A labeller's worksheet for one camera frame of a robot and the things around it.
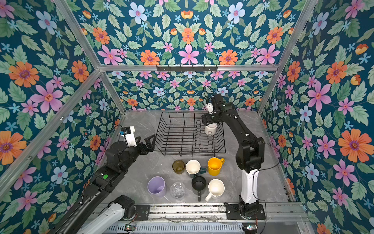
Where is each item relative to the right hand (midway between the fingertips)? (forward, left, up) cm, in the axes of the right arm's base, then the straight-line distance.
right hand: (210, 118), depth 91 cm
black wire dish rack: (+1, +18, -16) cm, 25 cm away
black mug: (-35, +8, -17) cm, 40 cm away
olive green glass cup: (-25, +20, -17) cm, 36 cm away
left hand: (-21, +31, +13) cm, 40 cm away
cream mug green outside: (-26, +11, -16) cm, 32 cm away
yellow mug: (-24, -2, -16) cm, 29 cm away
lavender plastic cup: (-36, +31, -16) cm, 51 cm away
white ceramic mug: (-38, -2, -16) cm, 41 cm away
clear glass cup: (-38, +19, -18) cm, 47 cm away
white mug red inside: (-2, -1, -7) cm, 8 cm away
